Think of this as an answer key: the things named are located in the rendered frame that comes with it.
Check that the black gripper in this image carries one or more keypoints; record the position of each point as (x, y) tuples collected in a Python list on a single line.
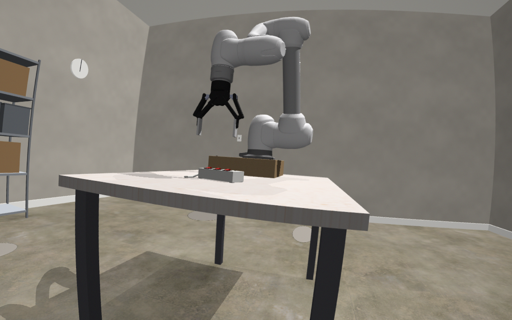
[(220, 95)]

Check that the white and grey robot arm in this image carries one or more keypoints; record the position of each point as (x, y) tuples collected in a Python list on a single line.
[(266, 44)]

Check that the grey power strip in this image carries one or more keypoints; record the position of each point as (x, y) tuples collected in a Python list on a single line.
[(219, 174)]

